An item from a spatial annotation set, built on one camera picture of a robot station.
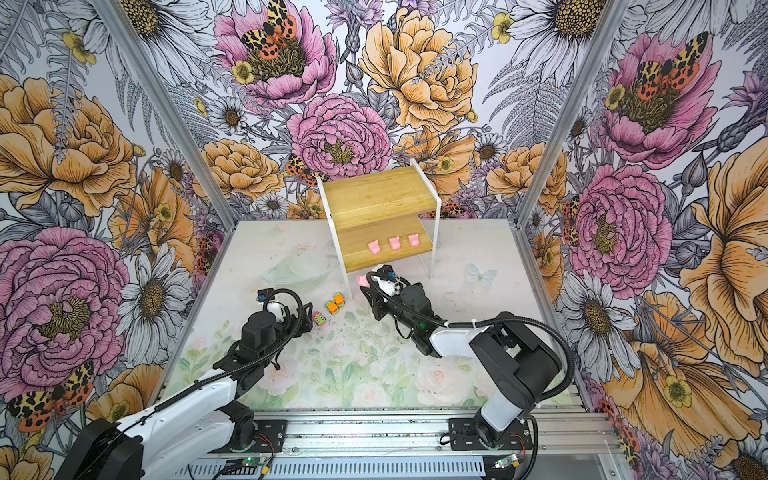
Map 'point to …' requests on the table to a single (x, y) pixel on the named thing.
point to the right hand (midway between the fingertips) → (365, 293)
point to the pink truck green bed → (319, 318)
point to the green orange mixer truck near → (332, 307)
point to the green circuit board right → (505, 462)
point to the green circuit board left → (242, 466)
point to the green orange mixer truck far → (339, 299)
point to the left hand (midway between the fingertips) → (298, 315)
